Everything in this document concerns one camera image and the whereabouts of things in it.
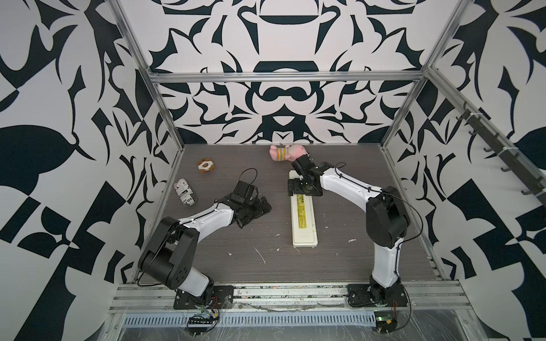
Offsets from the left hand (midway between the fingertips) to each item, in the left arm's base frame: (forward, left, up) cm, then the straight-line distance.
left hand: (263, 207), depth 91 cm
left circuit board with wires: (-38, +22, -9) cm, 45 cm away
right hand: (+7, -15, +3) cm, 17 cm away
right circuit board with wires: (-41, -39, -6) cm, 57 cm away
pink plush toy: (+29, -12, +2) cm, 31 cm away
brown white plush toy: (+26, +29, -2) cm, 38 cm away
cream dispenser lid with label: (-8, -16, +4) cm, 18 cm away
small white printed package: (+8, +34, -2) cm, 35 cm away
